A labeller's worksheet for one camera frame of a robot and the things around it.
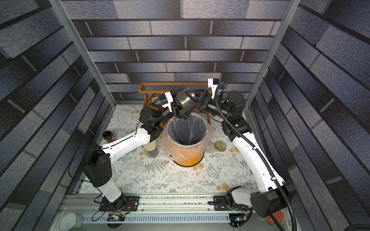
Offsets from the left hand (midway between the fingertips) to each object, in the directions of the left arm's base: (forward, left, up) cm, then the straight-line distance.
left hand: (190, 95), depth 57 cm
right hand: (0, +2, -1) cm, 2 cm away
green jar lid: (+2, -22, -47) cm, 52 cm away
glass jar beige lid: (-6, +22, -37) cm, 44 cm away
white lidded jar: (-40, +54, -42) cm, 79 cm away
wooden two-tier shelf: (+30, +31, -23) cm, 49 cm away
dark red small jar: (+5, +53, -41) cm, 67 cm away
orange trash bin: (+5, +1, -41) cm, 41 cm away
